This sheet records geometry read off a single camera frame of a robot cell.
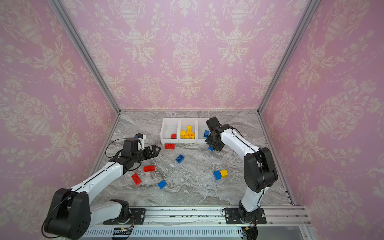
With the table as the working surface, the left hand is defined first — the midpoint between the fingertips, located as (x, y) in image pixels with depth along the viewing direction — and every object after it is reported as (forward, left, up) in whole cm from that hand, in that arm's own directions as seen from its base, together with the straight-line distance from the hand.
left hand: (155, 150), depth 87 cm
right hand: (+6, -33, -1) cm, 34 cm away
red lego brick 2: (-7, +4, -9) cm, 12 cm away
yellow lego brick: (+21, -18, -6) cm, 29 cm away
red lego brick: (+7, -6, -8) cm, 12 cm away
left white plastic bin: (+22, -4, -10) cm, 25 cm away
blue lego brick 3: (-1, -14, -9) cm, 16 cm away
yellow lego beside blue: (-10, -41, -8) cm, 43 cm away
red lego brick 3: (-14, +10, -9) cm, 19 cm away
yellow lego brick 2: (+17, -15, -6) cm, 23 cm away
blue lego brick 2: (-2, -32, +7) cm, 33 cm away
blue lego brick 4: (-16, -5, -10) cm, 20 cm away
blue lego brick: (+18, -31, -7) cm, 37 cm away
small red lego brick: (+17, -8, -9) cm, 21 cm away
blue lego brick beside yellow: (-11, -37, -8) cm, 39 cm away
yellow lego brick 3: (+16, -20, -7) cm, 26 cm away
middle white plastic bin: (+27, -14, -6) cm, 31 cm away
